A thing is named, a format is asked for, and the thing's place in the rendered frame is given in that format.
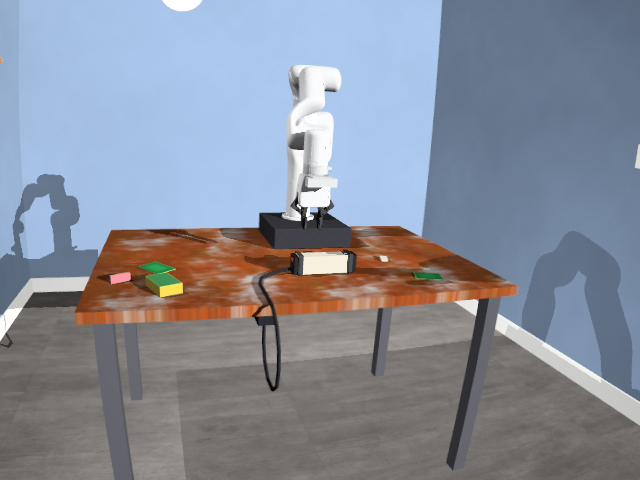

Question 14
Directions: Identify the small pink block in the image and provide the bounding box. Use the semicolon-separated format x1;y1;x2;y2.
109;272;131;284

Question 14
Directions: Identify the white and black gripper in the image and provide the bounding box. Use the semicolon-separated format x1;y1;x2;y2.
291;172;334;230

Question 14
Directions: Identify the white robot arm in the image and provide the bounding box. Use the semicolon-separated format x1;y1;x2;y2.
282;65;341;221

